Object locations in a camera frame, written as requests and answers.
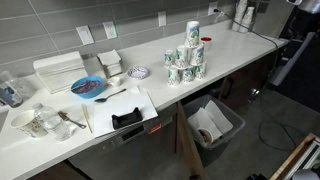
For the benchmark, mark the white napkin stack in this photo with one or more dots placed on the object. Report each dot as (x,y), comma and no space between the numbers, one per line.
(110,63)

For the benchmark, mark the white paper towel stack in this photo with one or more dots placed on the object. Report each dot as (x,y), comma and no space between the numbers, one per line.
(60,71)

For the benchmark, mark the tall stack paper cups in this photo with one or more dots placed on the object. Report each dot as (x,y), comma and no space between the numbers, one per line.
(240,13)

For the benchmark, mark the short stack paper cups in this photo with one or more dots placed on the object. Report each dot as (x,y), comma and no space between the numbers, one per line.
(247,20)

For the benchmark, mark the blue patterned paper bowl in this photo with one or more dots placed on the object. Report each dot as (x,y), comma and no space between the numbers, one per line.
(138,72)

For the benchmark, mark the white cutting board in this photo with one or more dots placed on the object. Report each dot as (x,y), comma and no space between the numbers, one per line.
(123,103)

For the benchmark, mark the black plastic holder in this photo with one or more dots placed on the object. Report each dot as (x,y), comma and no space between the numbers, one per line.
(126,120)

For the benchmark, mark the small white cup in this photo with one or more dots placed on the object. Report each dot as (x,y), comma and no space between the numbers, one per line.
(114,81)

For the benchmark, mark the white paper in bin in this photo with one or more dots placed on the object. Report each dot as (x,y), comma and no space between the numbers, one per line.
(213,120)

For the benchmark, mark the dark metal spoon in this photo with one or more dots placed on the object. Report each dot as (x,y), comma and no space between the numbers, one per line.
(100,99)

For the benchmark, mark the discarded paper cup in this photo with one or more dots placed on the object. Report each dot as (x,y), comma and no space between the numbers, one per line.
(205,136)

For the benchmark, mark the white mug red inside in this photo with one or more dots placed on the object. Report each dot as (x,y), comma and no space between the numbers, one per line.
(207,41)

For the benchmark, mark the grey dishwasher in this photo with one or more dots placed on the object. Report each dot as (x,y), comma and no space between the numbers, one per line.
(133,153)

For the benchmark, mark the pale wooden knife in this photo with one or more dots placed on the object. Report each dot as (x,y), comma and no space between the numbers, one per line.
(86,116)

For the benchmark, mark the dark brown cabinet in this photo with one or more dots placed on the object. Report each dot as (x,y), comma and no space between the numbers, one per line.
(240,83)

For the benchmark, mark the grey trash bin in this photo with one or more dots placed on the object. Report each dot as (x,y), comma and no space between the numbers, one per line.
(238,126)

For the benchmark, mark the metal fork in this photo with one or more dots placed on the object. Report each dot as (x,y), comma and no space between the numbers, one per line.
(63,115)

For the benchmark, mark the clear plastic water bottle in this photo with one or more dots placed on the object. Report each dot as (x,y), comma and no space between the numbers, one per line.
(53,121)

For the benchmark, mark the large patterned paper cup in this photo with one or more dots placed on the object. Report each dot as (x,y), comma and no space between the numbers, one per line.
(26,126)

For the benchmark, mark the clear container blue label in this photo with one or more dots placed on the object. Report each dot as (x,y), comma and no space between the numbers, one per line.
(10,95)

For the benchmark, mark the white light switch plate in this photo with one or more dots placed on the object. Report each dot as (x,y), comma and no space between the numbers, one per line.
(85,35)

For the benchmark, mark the white wall outlet with plug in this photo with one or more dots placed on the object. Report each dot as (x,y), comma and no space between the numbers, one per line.
(211,6)

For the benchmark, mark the wooden frame furniture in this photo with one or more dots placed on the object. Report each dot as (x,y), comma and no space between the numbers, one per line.
(290,160)

